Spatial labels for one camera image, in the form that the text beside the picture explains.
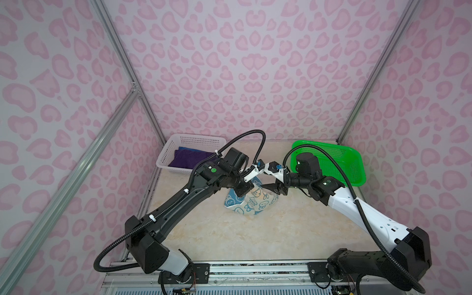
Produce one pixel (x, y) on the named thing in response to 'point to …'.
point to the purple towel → (188, 158)
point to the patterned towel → (259, 199)
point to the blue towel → (180, 147)
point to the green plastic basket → (350, 160)
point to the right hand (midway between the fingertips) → (263, 176)
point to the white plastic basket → (173, 141)
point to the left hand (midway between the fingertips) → (256, 183)
